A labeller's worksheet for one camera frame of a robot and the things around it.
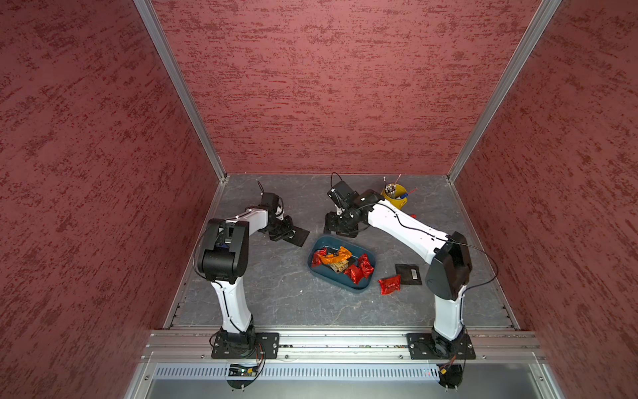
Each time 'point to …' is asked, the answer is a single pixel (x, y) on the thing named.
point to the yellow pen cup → (396, 194)
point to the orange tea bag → (342, 255)
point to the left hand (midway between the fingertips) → (292, 236)
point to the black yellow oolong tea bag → (340, 267)
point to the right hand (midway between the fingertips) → (331, 236)
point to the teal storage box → (325, 274)
